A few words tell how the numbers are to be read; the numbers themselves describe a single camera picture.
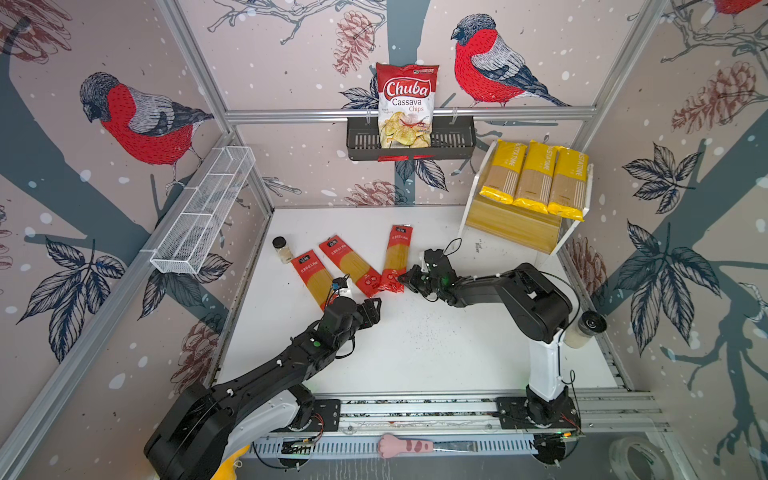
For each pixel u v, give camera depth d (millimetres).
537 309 539
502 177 796
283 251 981
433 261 795
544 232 925
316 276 996
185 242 713
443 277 795
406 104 854
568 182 790
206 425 403
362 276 978
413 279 876
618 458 653
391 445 675
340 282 746
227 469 631
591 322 778
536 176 809
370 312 751
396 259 1008
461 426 728
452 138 949
